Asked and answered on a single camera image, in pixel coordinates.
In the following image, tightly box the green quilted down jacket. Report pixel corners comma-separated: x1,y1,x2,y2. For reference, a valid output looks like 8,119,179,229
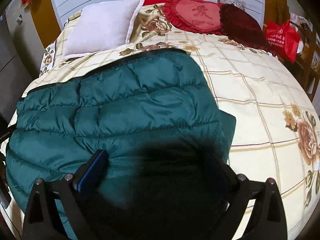
6,49,235,239

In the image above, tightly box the wooden shelf rack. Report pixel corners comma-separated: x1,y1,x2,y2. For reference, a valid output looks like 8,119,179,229
290,14,319,100

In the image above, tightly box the red shopping bag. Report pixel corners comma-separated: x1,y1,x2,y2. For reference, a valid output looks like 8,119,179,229
265,20,300,63

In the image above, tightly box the dark red velvet cushion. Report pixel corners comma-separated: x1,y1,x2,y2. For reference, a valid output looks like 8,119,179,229
220,4,272,52

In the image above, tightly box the red heart-shaped cushion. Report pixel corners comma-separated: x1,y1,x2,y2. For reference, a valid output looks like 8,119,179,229
163,0,221,35

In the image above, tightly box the white square pillow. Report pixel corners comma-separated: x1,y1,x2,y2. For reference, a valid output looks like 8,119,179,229
62,0,145,60

